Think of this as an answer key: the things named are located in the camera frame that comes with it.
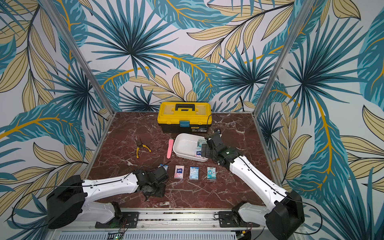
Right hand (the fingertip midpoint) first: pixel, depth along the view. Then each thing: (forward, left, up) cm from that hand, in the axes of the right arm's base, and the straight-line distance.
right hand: (212, 148), depth 81 cm
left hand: (-19, +29, -16) cm, 38 cm away
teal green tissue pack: (+12, +5, -12) cm, 17 cm away
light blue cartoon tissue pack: (-2, +27, -17) cm, 32 cm away
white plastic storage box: (+12, +16, -16) cm, 26 cm away
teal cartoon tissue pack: (-8, 0, -15) cm, 17 cm away
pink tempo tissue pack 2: (+5, +7, -14) cm, 16 cm away
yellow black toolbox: (+23, +15, +1) cm, 27 cm away
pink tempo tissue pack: (-7, +19, -14) cm, 25 cm away
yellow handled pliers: (+14, +46, -15) cm, 50 cm away
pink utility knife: (+10, +25, -15) cm, 31 cm away
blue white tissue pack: (-8, +10, -14) cm, 19 cm away
